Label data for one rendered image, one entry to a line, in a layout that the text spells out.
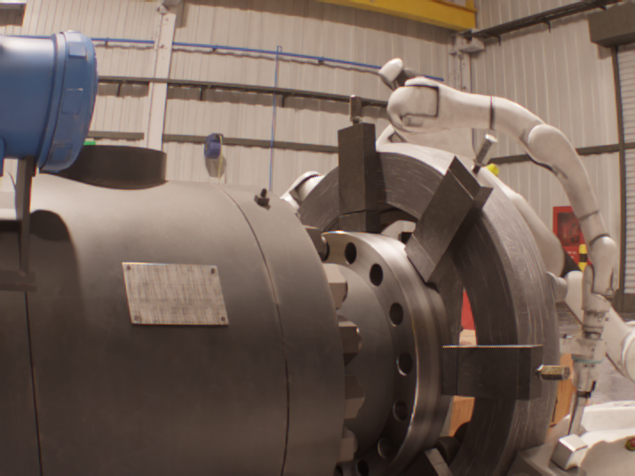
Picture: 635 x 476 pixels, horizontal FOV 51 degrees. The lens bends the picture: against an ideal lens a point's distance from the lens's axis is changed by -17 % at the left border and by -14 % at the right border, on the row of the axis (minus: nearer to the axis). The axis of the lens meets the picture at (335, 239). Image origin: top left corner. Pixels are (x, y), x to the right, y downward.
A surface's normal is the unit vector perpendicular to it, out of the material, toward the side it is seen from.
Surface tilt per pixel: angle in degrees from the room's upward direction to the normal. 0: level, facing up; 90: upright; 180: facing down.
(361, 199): 90
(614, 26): 90
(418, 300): 58
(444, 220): 90
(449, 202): 90
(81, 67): 73
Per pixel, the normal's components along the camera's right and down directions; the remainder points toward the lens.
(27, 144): 0.29, 0.83
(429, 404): 0.55, 0.15
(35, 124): 0.45, 0.55
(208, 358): 0.55, -0.22
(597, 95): -0.88, -0.04
